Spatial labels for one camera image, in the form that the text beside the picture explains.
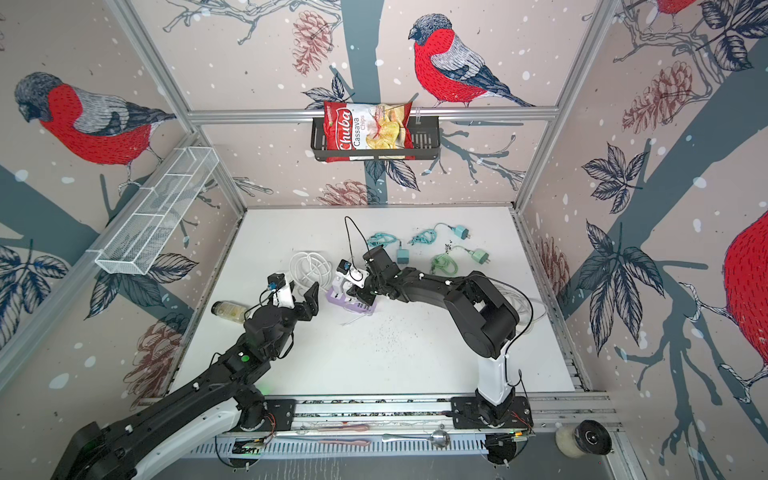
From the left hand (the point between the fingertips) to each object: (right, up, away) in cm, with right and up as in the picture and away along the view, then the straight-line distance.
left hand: (311, 278), depth 79 cm
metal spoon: (+33, -36, -11) cm, 50 cm away
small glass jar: (-27, -11, +9) cm, 31 cm away
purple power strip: (+5, -9, +13) cm, 17 cm away
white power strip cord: (-7, 0, +22) cm, 23 cm away
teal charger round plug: (+36, +11, +31) cm, 49 cm away
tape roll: (+62, -31, -18) cm, 72 cm away
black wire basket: (+33, +41, +16) cm, 55 cm away
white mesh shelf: (-40, +13, -5) cm, 42 cm away
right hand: (+10, -5, +12) cm, 16 cm away
